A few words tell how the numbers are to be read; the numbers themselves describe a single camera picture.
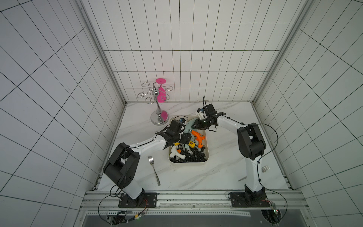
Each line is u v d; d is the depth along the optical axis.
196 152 0.83
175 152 0.85
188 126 0.97
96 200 0.74
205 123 0.86
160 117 1.09
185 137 0.79
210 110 0.82
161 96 0.84
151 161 0.87
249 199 0.65
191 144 0.85
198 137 0.92
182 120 0.81
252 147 0.55
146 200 0.72
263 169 0.83
